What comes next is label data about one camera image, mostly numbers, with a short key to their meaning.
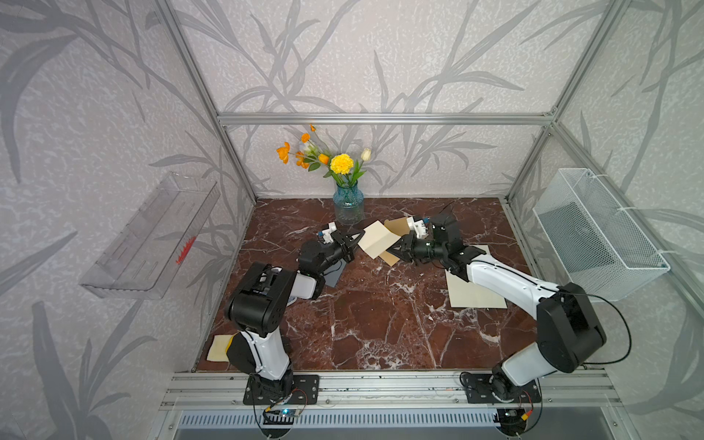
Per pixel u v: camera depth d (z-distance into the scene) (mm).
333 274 808
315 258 713
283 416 716
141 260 640
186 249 654
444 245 664
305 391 724
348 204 1048
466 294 914
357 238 842
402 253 737
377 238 833
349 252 807
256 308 489
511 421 742
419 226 790
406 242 734
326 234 858
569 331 438
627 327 427
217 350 790
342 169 875
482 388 737
